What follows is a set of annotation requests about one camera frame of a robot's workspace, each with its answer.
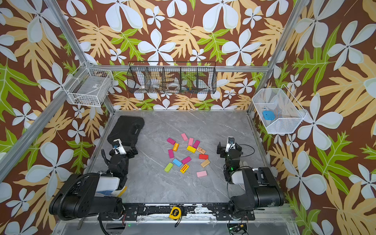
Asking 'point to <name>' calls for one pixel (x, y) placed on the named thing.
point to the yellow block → (191, 149)
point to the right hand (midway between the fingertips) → (227, 142)
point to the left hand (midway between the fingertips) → (125, 142)
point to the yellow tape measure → (175, 213)
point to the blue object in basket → (269, 115)
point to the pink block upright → (191, 141)
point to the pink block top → (184, 137)
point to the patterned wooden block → (201, 150)
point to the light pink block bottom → (201, 174)
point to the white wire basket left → (89, 86)
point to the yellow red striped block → (184, 168)
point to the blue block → (177, 162)
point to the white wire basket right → (276, 111)
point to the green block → (168, 167)
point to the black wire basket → (172, 77)
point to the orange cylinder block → (176, 147)
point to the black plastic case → (127, 129)
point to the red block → (204, 156)
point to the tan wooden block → (205, 163)
